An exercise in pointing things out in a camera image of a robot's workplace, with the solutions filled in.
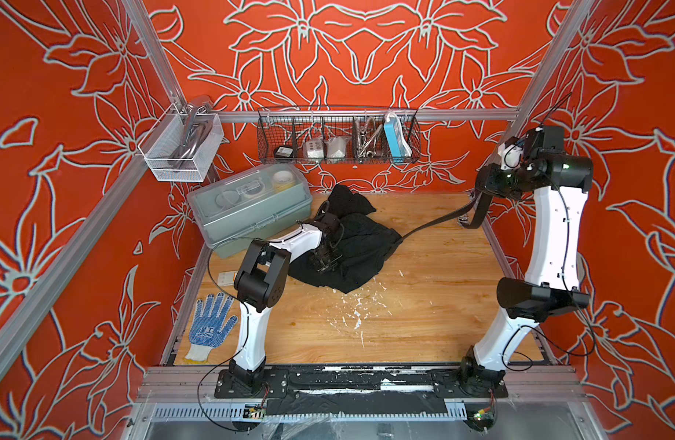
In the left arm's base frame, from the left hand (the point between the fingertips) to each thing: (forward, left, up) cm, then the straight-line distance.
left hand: (336, 268), depth 97 cm
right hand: (+7, -37, +38) cm, 54 cm away
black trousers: (+3, -10, +12) cm, 16 cm away
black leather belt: (+15, -48, +23) cm, 55 cm away
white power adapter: (+28, +9, +31) cm, 43 cm away
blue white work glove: (-25, +39, 0) cm, 46 cm away
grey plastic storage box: (+12, +26, +20) cm, 35 cm away
